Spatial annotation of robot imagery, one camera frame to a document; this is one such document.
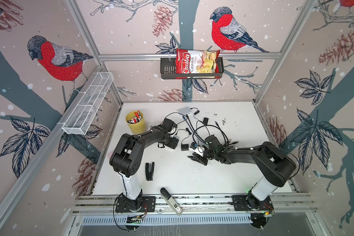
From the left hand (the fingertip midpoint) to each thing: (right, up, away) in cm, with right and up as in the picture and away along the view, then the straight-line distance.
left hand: (171, 142), depth 95 cm
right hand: (+13, -9, -5) cm, 17 cm away
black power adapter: (+25, +14, +12) cm, 31 cm away
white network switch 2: (+3, +3, +5) cm, 7 cm away
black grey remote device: (+3, -26, -25) cm, 36 cm away
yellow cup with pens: (-25, +14, +2) cm, 29 cm away
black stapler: (-12, -14, -12) cm, 22 cm away
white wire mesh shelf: (-44, +15, -25) cm, 53 cm away
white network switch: (+9, +21, +21) cm, 31 cm away
